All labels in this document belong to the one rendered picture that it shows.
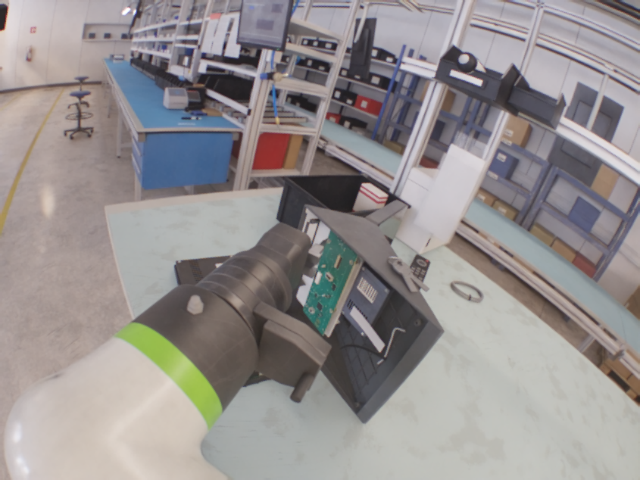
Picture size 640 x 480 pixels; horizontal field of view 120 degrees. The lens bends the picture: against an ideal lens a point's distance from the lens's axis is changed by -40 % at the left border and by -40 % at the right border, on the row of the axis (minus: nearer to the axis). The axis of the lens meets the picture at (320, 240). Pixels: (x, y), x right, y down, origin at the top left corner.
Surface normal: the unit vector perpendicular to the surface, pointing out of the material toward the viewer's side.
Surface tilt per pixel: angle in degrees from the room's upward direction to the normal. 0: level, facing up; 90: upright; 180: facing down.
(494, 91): 93
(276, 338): 90
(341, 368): 0
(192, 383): 41
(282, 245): 20
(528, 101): 93
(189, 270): 0
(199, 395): 50
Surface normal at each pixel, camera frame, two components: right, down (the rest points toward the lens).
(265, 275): 0.64, -0.56
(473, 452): 0.27, -0.82
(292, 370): -0.36, 0.40
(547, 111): -0.75, 0.20
